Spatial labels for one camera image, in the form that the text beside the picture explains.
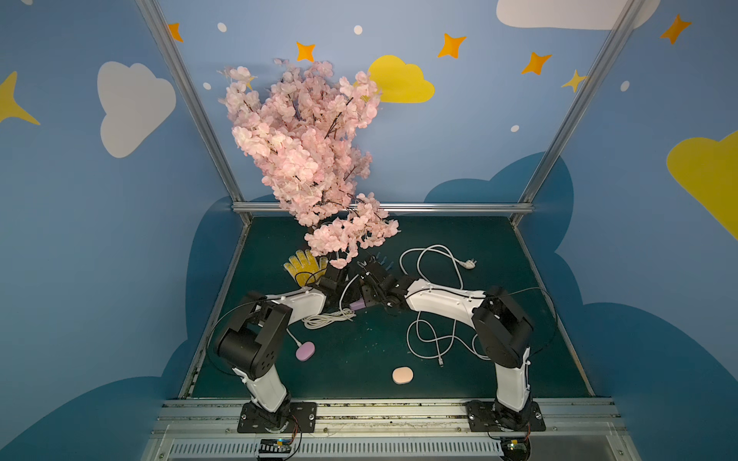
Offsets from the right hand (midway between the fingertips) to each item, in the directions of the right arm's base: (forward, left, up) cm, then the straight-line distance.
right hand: (372, 290), depth 93 cm
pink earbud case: (-25, -10, -4) cm, 27 cm away
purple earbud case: (-20, +19, -4) cm, 27 cm away
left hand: (+2, +2, -1) cm, 3 cm away
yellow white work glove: (+11, +26, -5) cm, 29 cm away
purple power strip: (-6, +4, +1) cm, 7 cm away
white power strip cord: (+16, -35, -4) cm, 39 cm away
